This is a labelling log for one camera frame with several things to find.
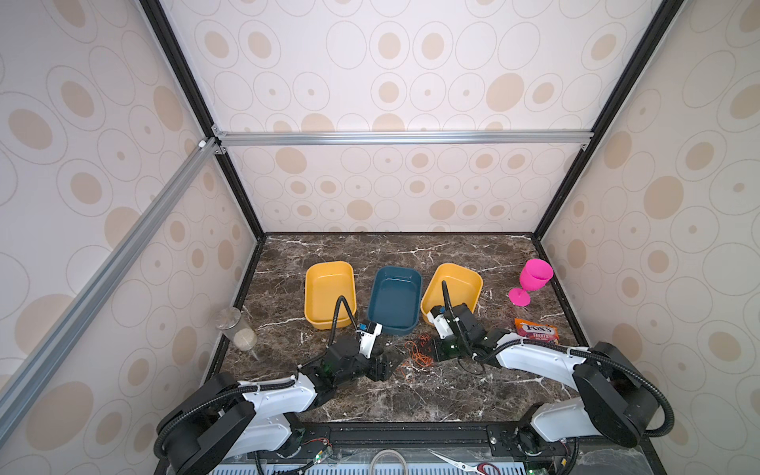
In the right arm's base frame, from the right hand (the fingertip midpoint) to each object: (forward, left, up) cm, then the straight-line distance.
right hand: (425, 348), depth 87 cm
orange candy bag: (+6, -35, -2) cm, 36 cm away
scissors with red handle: (-29, -10, -2) cm, 31 cm away
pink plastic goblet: (+17, -33, +12) cm, 39 cm away
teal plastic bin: (+18, +8, -2) cm, 20 cm away
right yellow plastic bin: (+24, -16, -2) cm, 29 cm away
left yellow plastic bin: (+25, +33, -1) cm, 42 cm away
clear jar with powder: (+1, +51, +12) cm, 53 cm away
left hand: (-4, +7, +6) cm, 10 cm away
